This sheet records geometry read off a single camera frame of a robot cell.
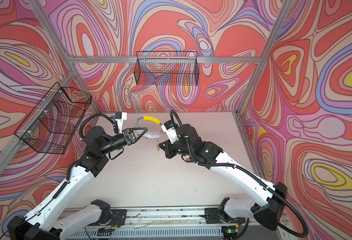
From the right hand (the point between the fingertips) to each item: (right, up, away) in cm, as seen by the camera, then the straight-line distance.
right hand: (162, 149), depth 68 cm
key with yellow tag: (-2, +1, 0) cm, 3 cm away
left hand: (-6, +8, -5) cm, 11 cm away
